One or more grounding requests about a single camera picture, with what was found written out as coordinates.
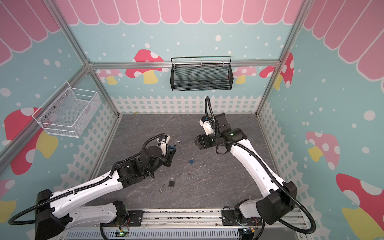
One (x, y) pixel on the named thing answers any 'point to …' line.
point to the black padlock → (172, 183)
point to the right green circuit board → (247, 232)
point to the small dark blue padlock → (191, 161)
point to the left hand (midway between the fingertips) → (172, 151)
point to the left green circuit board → (125, 233)
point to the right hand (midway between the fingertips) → (201, 140)
